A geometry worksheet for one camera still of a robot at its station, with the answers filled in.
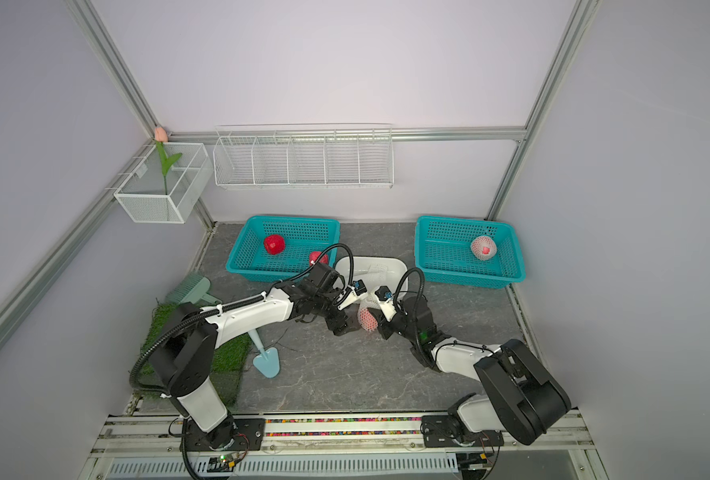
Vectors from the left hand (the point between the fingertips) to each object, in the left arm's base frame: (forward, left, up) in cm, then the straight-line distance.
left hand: (352, 316), depth 86 cm
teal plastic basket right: (+25, -35, -7) cm, 43 cm away
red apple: (+32, +27, -3) cm, 42 cm away
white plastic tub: (+19, -8, -5) cm, 21 cm away
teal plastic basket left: (+37, +17, -5) cm, 41 cm away
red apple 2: (+25, +12, -1) cm, 27 cm away
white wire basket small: (+25, +53, +28) cm, 65 cm away
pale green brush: (+19, +55, -9) cm, 58 cm away
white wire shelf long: (+53, -4, +19) cm, 56 cm away
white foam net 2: (+25, -47, -1) cm, 53 cm away
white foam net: (-2, -2, -1) cm, 3 cm away
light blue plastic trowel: (-9, +25, -7) cm, 27 cm away
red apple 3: (-1, -5, -1) cm, 5 cm away
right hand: (+3, -6, +1) cm, 7 cm away
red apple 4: (+21, -47, 0) cm, 52 cm away
